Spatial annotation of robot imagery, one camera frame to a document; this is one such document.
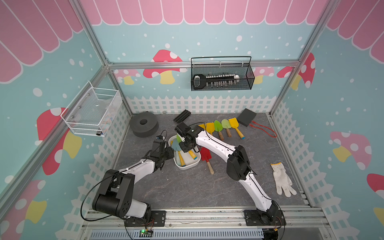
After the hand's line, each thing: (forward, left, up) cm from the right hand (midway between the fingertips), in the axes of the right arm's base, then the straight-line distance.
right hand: (186, 147), depth 93 cm
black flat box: (+32, -47, -8) cm, 57 cm away
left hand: (-3, +9, -2) cm, 10 cm away
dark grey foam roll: (+20, +31, 0) cm, 37 cm away
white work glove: (-19, -56, -7) cm, 60 cm away
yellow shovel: (+24, -35, -6) cm, 43 cm away
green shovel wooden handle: (+21, -23, -7) cm, 32 cm away
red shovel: (-3, -13, -6) cm, 15 cm away
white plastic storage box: (-7, -2, -5) cm, 9 cm away
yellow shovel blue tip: (+22, -17, -7) cm, 28 cm away
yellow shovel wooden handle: (+21, -11, -4) cm, 24 cm away
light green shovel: (+25, -29, -8) cm, 39 cm away
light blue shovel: (-5, +4, +8) cm, 10 cm away
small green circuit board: (-44, +20, -9) cm, 49 cm away
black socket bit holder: (+28, -10, +28) cm, 41 cm away
